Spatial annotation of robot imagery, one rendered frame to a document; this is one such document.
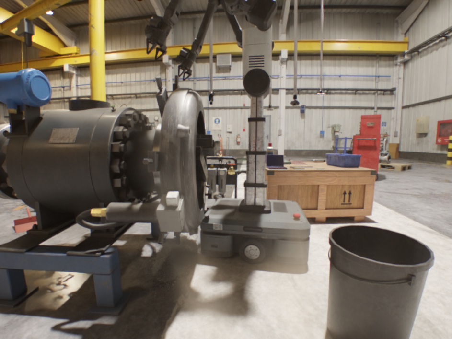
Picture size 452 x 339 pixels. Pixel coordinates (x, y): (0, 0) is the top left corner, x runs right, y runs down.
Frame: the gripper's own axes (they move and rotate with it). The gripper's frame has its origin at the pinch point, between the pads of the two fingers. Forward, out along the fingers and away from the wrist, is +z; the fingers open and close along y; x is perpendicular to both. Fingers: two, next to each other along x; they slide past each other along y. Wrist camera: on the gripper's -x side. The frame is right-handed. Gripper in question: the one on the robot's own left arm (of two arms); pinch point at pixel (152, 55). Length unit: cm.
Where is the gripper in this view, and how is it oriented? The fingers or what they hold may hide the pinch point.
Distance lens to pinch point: 145.0
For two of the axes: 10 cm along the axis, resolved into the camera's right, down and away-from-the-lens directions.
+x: 8.5, 5.2, -1.0
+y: -1.8, 1.2, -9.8
